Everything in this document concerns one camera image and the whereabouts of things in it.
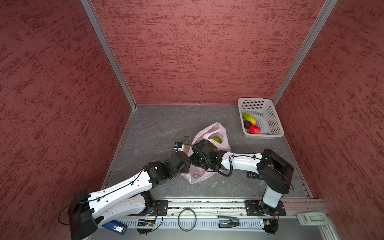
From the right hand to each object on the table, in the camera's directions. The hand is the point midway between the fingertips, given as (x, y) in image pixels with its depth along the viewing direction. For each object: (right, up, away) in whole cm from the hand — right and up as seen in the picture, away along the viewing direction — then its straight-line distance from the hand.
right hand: (190, 165), depth 85 cm
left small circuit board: (-22, -25, -13) cm, 36 cm away
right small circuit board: (+40, -25, -14) cm, 49 cm away
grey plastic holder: (+56, -20, -16) cm, 62 cm away
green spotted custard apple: (+17, +14, +6) cm, 23 cm away
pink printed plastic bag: (+5, -3, -7) cm, 9 cm away
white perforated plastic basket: (+58, +28, +25) cm, 69 cm away
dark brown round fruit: (+40, +23, +18) cm, 50 cm away
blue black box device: (-33, -22, -19) cm, 44 cm away
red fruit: (+43, +20, +14) cm, 50 cm away
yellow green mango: (+41, +29, +23) cm, 55 cm away
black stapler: (+18, -22, -16) cm, 33 cm away
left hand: (-1, +3, -7) cm, 8 cm away
